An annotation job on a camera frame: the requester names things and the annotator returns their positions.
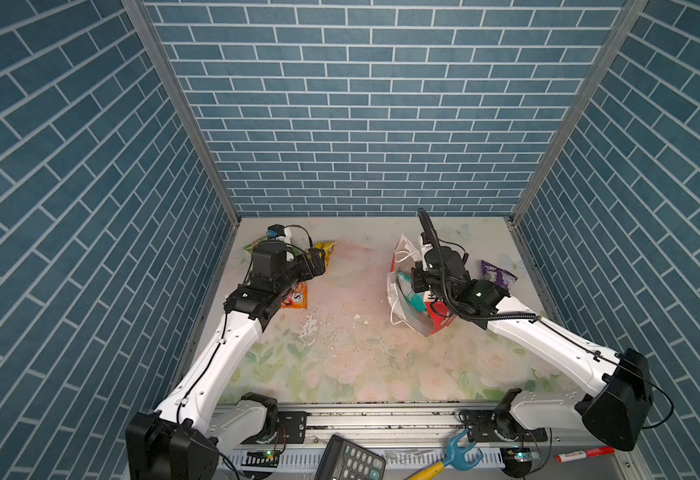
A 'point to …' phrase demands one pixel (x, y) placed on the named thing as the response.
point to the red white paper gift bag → (405, 257)
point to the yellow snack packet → (328, 249)
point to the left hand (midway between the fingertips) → (313, 255)
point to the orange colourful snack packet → (296, 297)
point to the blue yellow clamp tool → (461, 458)
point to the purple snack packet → (498, 275)
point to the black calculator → (344, 460)
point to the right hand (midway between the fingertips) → (413, 260)
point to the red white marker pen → (590, 453)
